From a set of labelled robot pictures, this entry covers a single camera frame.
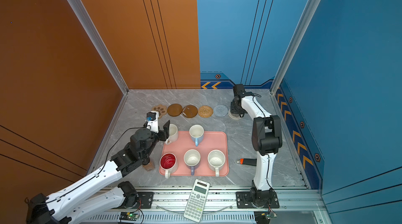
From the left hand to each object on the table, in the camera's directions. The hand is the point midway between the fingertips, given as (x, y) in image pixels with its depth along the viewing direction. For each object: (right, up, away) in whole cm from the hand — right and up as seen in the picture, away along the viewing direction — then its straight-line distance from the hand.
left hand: (163, 119), depth 75 cm
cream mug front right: (+26, -23, +10) cm, 36 cm away
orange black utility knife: (+45, -24, +10) cm, 52 cm away
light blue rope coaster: (+31, +3, +33) cm, 45 cm away
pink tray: (+24, -15, +18) cm, 33 cm away
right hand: (+40, +3, +24) cm, 47 cm away
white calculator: (+16, -37, -3) cm, 41 cm away
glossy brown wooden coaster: (+9, +3, +33) cm, 35 cm away
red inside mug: (0, -24, +8) cm, 25 cm away
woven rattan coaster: (+20, +2, +32) cm, 38 cm away
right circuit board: (+47, -43, -5) cm, 64 cm away
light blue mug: (+15, -11, +18) cm, 26 cm away
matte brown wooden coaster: (-2, +3, +34) cm, 34 cm away
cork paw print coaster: (-11, +3, +34) cm, 36 cm away
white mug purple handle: (+13, -22, +10) cm, 28 cm away
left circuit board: (-15, -44, -4) cm, 47 cm away
